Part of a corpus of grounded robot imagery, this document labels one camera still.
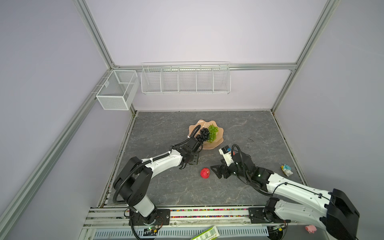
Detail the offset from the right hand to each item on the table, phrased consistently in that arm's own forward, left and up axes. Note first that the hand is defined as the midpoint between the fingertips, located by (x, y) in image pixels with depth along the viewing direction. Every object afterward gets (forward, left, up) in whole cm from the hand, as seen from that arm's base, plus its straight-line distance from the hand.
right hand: (216, 165), depth 79 cm
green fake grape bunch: (+28, 0, -6) cm, 29 cm away
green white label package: (-29, +4, -8) cm, 31 cm away
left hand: (+7, +13, -7) cm, 17 cm away
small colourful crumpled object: (+2, -42, -10) cm, 43 cm away
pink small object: (-27, -42, -10) cm, 51 cm away
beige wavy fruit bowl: (+18, +5, -10) cm, 21 cm away
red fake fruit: (-1, +6, -7) cm, 10 cm away
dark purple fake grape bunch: (+24, +6, -6) cm, 26 cm away
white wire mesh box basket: (+42, +61, +17) cm, 76 cm away
